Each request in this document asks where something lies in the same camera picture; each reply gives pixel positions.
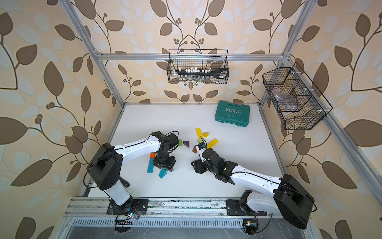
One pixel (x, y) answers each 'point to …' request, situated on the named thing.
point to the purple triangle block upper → (186, 143)
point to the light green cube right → (200, 140)
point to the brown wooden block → (194, 150)
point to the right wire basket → (298, 104)
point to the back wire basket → (204, 65)
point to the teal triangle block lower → (162, 173)
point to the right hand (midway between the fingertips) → (196, 161)
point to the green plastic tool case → (233, 113)
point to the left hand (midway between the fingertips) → (168, 169)
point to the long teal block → (150, 166)
